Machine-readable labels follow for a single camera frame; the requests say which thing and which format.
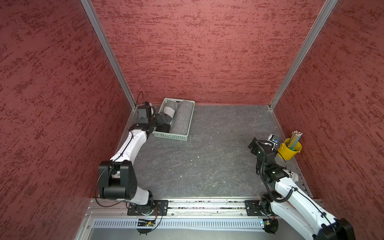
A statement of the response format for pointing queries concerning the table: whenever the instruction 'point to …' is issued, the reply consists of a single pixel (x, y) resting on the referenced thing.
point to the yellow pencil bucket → (285, 151)
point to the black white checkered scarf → (165, 117)
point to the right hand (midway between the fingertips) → (259, 143)
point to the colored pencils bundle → (295, 138)
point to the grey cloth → (180, 119)
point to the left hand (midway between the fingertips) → (159, 120)
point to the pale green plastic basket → (182, 137)
